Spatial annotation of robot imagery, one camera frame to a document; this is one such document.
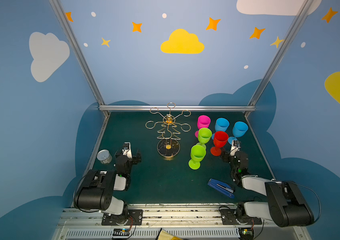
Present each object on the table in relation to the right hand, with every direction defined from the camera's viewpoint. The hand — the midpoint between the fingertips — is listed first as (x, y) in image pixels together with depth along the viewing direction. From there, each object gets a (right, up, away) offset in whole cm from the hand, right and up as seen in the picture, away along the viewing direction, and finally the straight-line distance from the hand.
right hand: (231, 146), depth 91 cm
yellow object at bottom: (-40, -39, -22) cm, 60 cm away
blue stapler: (-9, -22, -9) cm, 25 cm away
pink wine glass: (-16, +16, +9) cm, 24 cm away
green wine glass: (-16, +7, +5) cm, 18 cm away
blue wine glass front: (-4, +14, +6) cm, 15 cm away
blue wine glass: (+5, +11, 0) cm, 12 cm away
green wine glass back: (-22, -3, -5) cm, 22 cm away
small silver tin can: (-79, -6, 0) cm, 79 cm away
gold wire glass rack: (-39, 0, +8) cm, 40 cm away
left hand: (-63, -1, 0) cm, 63 cm away
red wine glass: (-9, +5, -4) cm, 11 cm away
